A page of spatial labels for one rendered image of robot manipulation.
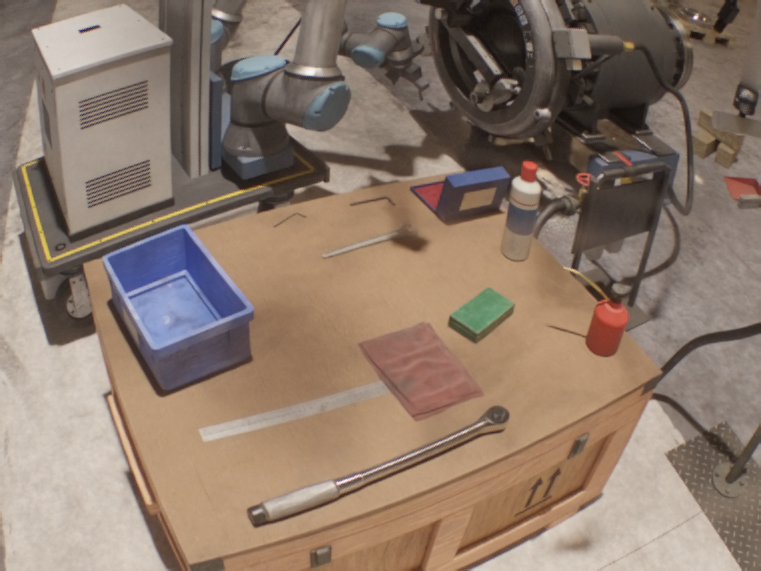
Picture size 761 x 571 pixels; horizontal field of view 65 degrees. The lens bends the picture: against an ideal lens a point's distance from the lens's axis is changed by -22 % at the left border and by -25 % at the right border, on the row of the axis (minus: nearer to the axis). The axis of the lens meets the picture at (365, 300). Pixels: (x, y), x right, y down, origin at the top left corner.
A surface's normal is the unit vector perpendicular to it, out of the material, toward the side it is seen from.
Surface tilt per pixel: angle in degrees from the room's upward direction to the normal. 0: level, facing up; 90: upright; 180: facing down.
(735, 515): 0
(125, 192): 90
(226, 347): 90
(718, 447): 0
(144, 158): 90
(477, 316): 0
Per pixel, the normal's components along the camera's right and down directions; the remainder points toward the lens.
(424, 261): 0.07, -0.77
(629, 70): 0.46, 0.55
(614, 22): 0.38, -0.07
